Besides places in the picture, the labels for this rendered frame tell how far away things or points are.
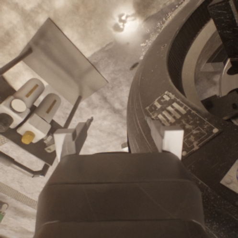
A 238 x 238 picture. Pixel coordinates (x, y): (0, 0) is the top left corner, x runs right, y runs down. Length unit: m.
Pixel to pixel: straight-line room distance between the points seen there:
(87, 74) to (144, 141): 0.82
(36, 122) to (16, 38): 0.54
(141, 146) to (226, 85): 0.26
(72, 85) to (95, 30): 0.34
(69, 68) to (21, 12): 0.32
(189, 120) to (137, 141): 0.07
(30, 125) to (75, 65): 0.45
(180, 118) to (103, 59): 0.78
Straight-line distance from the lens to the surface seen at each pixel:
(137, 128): 0.22
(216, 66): 0.49
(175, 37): 0.40
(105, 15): 0.87
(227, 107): 0.34
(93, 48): 0.92
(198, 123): 0.17
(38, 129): 0.67
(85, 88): 1.03
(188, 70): 0.37
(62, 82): 1.06
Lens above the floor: 0.85
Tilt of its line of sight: 48 degrees down
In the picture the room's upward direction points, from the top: 171 degrees counter-clockwise
